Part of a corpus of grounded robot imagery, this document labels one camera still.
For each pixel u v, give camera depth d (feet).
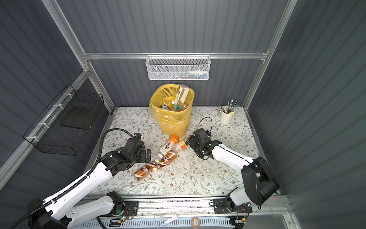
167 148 2.99
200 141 2.20
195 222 2.31
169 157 2.84
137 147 1.93
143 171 2.66
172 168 2.90
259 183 1.43
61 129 2.37
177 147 3.10
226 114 3.38
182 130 3.16
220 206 2.40
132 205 2.44
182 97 3.10
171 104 3.28
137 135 2.27
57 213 1.28
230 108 3.45
